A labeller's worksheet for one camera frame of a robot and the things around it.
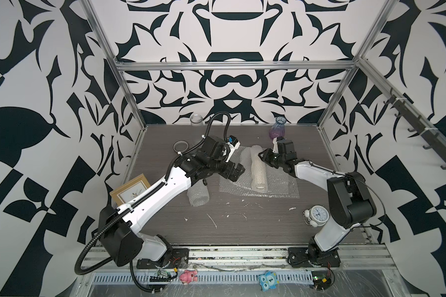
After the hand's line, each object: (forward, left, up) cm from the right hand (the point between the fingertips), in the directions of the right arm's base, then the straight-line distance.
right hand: (259, 152), depth 95 cm
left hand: (-14, +14, +13) cm, 24 cm away
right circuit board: (-52, -19, -12) cm, 57 cm away
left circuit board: (-51, +42, -12) cm, 67 cm away
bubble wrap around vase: (-13, -10, -9) cm, 19 cm away
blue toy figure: (-52, +2, -9) cm, 53 cm away
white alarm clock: (-30, -22, -7) cm, 38 cm away
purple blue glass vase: (+18, -13, -3) cm, 22 cm away
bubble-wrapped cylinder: (-10, +1, -4) cm, 11 cm away
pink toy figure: (-51, +31, -7) cm, 60 cm away
